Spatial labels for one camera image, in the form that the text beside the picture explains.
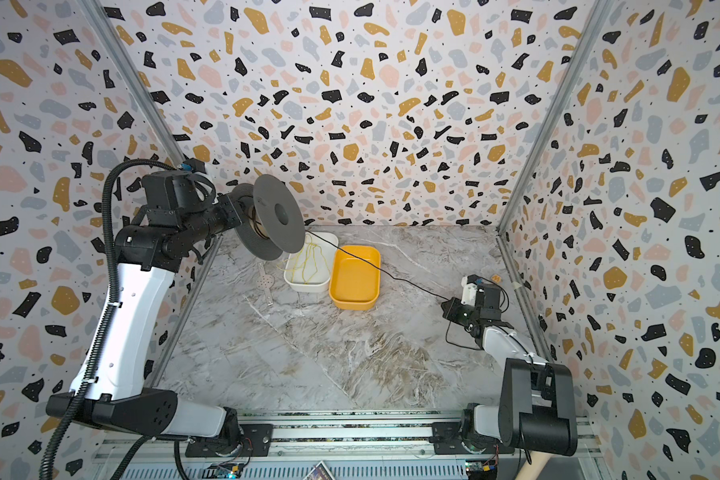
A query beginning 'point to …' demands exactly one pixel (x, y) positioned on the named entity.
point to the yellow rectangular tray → (354, 285)
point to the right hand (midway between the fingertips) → (441, 297)
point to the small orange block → (496, 278)
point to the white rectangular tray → (320, 282)
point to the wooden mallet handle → (532, 471)
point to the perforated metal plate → (265, 282)
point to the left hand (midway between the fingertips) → (241, 195)
